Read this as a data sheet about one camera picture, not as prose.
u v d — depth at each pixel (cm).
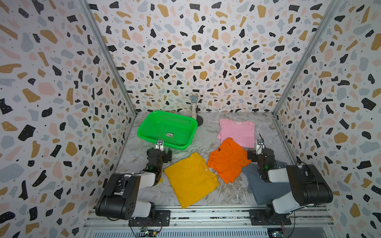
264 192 82
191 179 85
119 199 43
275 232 71
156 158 68
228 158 96
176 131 110
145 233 71
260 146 81
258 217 73
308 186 46
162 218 74
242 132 110
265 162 73
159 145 79
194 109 100
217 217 76
